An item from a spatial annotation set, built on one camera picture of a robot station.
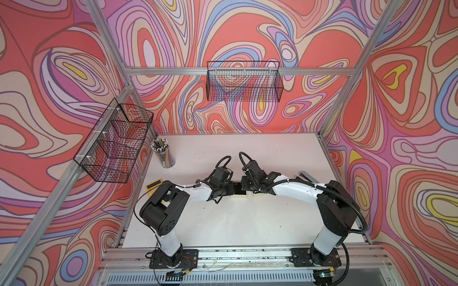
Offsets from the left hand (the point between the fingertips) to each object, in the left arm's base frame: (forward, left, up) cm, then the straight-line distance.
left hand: (237, 191), depth 93 cm
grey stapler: (+8, -37, +2) cm, 38 cm away
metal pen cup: (+18, +41, +16) cm, 47 cm away
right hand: (0, -3, +4) cm, 5 cm away
